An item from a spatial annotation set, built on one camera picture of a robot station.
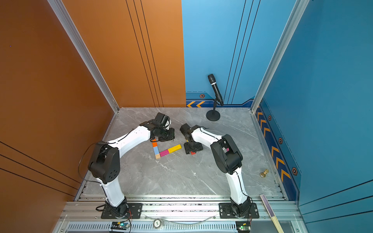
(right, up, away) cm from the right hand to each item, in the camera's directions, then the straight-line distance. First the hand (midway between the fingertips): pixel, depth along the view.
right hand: (193, 151), depth 96 cm
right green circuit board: (+25, -32, -25) cm, 48 cm away
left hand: (-11, +11, -4) cm, 16 cm away
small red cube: (0, 0, -5) cm, 5 cm away
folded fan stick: (+39, -27, -24) cm, 53 cm away
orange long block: (-27, +4, +3) cm, 27 cm away
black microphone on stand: (+17, +25, +18) cm, 35 cm away
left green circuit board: (-36, -31, -25) cm, 54 cm away
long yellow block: (-11, +2, 0) cm, 12 cm away
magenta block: (-19, -1, -2) cm, 19 cm away
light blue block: (-24, +1, -2) cm, 24 cm away
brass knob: (+41, -11, -12) cm, 44 cm away
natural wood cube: (-22, -2, -4) cm, 23 cm away
